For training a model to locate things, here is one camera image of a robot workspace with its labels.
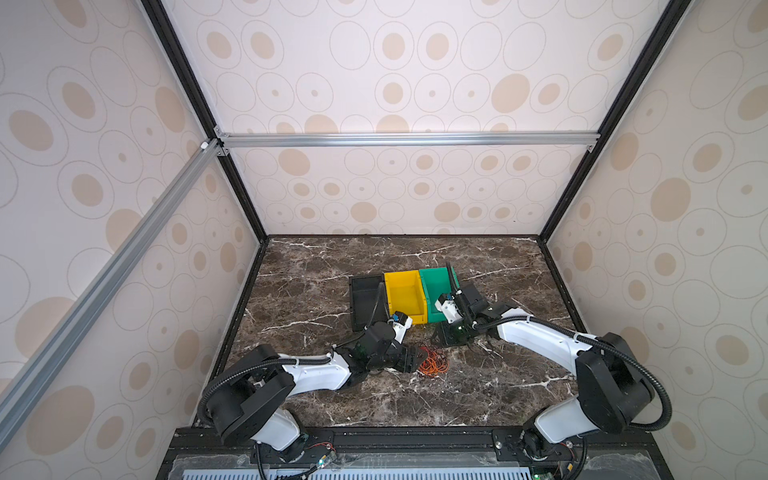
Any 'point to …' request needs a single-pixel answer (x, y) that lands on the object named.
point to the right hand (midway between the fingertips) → (436, 339)
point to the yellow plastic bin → (405, 295)
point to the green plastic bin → (436, 281)
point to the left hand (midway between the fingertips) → (427, 352)
